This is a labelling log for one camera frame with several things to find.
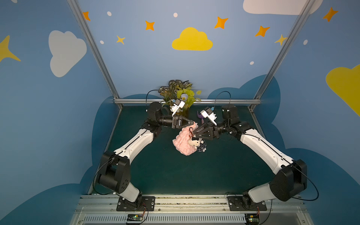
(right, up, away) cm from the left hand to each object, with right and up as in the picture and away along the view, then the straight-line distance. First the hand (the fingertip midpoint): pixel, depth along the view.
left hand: (193, 122), depth 68 cm
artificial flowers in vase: (-7, +23, +32) cm, 40 cm away
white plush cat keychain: (+3, -11, -2) cm, 11 cm away
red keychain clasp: (-1, -4, +1) cm, 4 cm away
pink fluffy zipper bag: (-6, -9, +2) cm, 11 cm away
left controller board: (-30, -50, +3) cm, 58 cm away
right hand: (+2, -6, -1) cm, 6 cm away
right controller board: (+31, -51, +4) cm, 60 cm away
